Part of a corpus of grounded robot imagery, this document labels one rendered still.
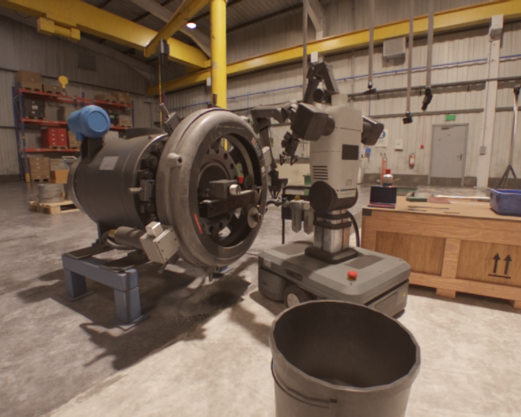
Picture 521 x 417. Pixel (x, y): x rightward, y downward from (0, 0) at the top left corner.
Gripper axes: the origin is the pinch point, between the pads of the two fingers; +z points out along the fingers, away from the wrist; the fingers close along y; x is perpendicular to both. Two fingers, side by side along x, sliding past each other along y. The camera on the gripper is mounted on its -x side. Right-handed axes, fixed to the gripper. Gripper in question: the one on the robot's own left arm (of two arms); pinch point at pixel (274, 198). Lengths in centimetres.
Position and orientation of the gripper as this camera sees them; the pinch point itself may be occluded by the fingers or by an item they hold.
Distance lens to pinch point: 199.5
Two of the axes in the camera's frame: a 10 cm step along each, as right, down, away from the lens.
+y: -5.4, -1.4, 8.3
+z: 0.0, 9.9, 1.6
